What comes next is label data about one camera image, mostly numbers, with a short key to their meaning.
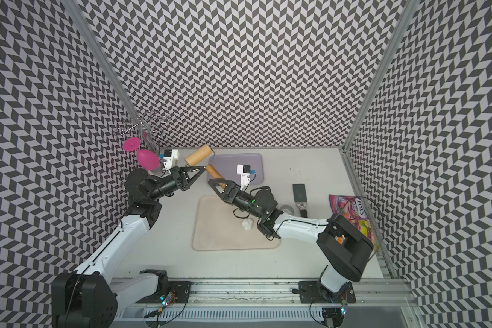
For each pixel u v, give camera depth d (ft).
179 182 2.03
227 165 2.25
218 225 2.93
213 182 2.17
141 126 2.94
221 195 1.97
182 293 2.35
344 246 1.49
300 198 3.26
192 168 2.20
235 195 2.00
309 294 2.38
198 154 2.25
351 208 3.00
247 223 2.87
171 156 2.18
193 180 2.15
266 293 2.49
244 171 2.19
